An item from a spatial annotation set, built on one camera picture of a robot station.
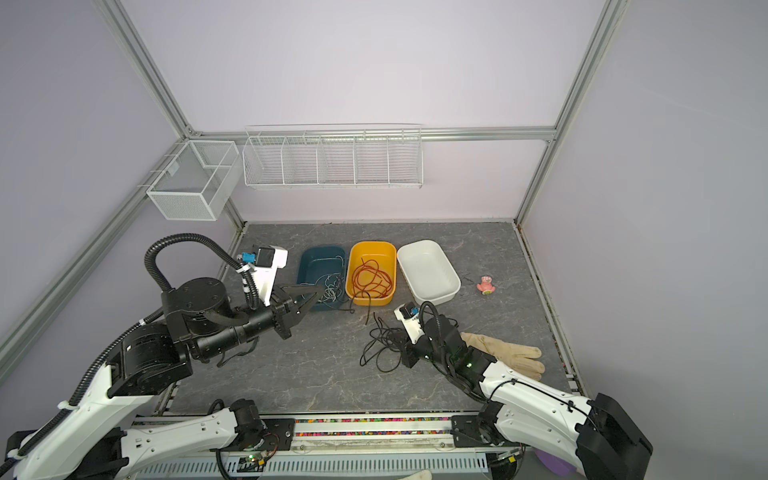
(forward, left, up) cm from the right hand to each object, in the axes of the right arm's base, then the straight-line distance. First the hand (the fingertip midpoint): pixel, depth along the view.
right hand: (392, 337), depth 78 cm
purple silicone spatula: (-26, -39, -13) cm, 48 cm away
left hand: (-5, +12, +29) cm, 32 cm away
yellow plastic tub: (+36, +3, -10) cm, 38 cm away
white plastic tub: (+29, -12, -11) cm, 33 cm away
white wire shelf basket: (+55, +20, +19) cm, 62 cm away
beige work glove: (-2, -37, -12) cm, 39 cm away
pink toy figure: (+22, -31, -10) cm, 39 cm away
